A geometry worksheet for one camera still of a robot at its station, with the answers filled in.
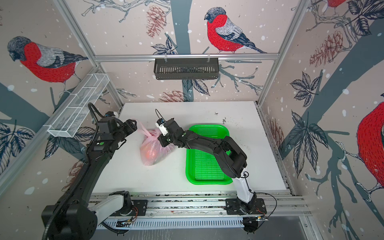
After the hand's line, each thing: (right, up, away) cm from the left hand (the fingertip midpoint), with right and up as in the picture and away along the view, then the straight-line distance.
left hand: (131, 122), depth 79 cm
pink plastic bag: (+9, -16, +6) cm, 19 cm away
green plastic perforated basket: (+40, -28, +9) cm, 49 cm away
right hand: (+12, -11, +8) cm, 18 cm away
